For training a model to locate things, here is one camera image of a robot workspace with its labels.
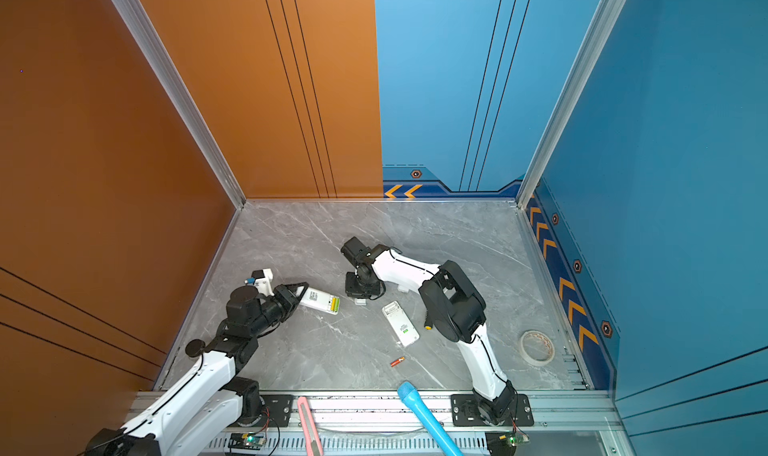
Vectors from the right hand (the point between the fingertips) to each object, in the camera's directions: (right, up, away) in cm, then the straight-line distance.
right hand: (349, 296), depth 92 cm
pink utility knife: (-5, -29, -24) cm, 38 cm away
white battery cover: (+3, -1, -1) cm, 4 cm away
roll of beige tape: (+54, -13, -8) cm, 56 cm away
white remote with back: (+16, -7, -4) cm, 18 cm away
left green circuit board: (-22, -30, -21) cm, 42 cm away
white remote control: (-7, +1, -10) cm, 12 cm away
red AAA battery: (+15, -15, -11) cm, 24 cm away
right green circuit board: (+43, -28, -22) cm, 56 cm away
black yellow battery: (+24, -7, -6) cm, 25 cm away
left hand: (-10, +6, -10) cm, 15 cm away
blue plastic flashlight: (+17, -19, -19) cm, 32 cm away
